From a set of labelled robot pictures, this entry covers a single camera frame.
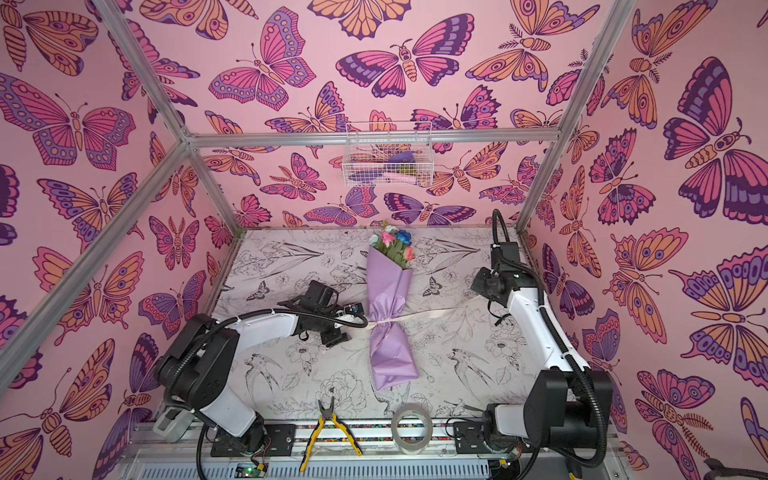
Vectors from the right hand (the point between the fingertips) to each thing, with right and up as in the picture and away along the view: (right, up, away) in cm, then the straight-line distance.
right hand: (485, 280), depth 85 cm
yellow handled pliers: (-44, -34, -7) cm, 56 cm away
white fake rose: (-33, +13, +26) cm, 45 cm away
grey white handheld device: (-81, -34, -12) cm, 88 cm away
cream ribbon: (-19, -13, +10) cm, 25 cm away
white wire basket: (-28, +40, +12) cm, 50 cm away
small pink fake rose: (-28, +13, +21) cm, 38 cm away
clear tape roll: (-23, -38, -14) cm, 47 cm away
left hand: (-40, -14, +8) cm, 43 cm away
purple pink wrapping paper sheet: (-26, -21, -1) cm, 34 cm away
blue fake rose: (-22, +14, +22) cm, 33 cm away
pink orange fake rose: (-20, +8, +23) cm, 32 cm away
